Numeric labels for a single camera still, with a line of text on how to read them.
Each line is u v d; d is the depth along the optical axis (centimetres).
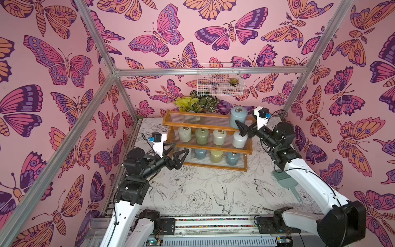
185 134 85
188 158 78
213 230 73
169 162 56
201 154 94
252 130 63
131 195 47
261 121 60
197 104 100
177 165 56
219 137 82
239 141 81
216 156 90
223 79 96
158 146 55
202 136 82
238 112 71
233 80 92
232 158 88
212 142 85
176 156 55
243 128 63
